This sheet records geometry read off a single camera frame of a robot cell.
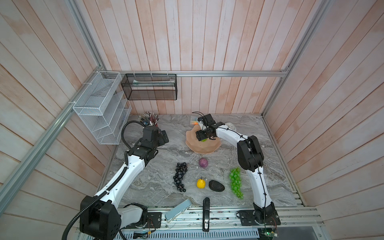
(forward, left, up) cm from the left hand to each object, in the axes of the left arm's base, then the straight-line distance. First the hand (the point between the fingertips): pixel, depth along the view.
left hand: (158, 137), depth 82 cm
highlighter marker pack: (+29, -21, -18) cm, 40 cm away
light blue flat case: (-34, -12, -16) cm, 39 cm away
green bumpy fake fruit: (+7, -27, -12) cm, 30 cm away
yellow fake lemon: (-20, -24, -16) cm, 35 cm away
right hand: (+16, -26, -17) cm, 35 cm away
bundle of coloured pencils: (+19, +9, -4) cm, 22 cm away
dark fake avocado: (-22, -32, -15) cm, 42 cm away
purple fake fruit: (-7, -26, -16) cm, 31 cm away
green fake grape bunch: (-16, -43, -15) cm, 49 cm away
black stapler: (-35, -26, -15) cm, 46 cm away
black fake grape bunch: (-12, -13, -15) cm, 23 cm away
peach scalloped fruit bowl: (+6, -30, -20) cm, 36 cm away
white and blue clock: (+24, -49, -18) cm, 57 cm away
